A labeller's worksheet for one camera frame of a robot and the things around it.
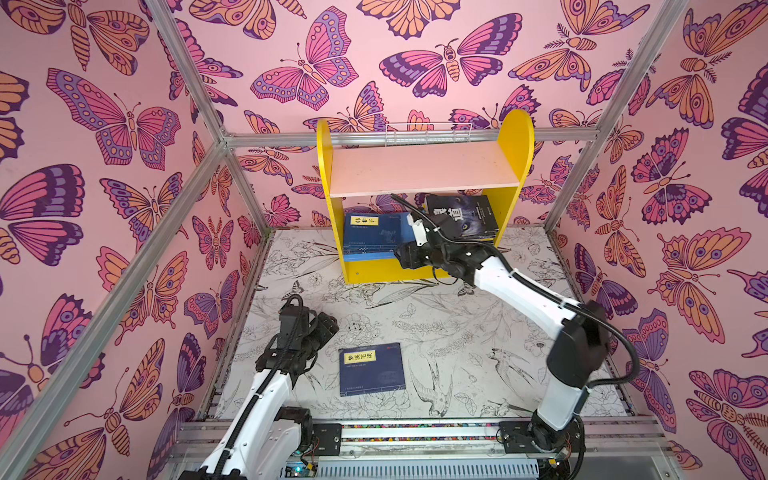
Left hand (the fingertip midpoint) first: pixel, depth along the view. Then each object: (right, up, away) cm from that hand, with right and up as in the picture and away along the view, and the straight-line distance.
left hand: (332, 322), depth 84 cm
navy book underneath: (+11, +25, +14) cm, 31 cm away
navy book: (+11, -14, +2) cm, 18 cm away
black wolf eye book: (+43, +32, +9) cm, 54 cm away
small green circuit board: (-5, -34, -11) cm, 36 cm away
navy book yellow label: (+10, +19, +11) cm, 24 cm away
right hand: (+21, +22, -1) cm, 30 cm away
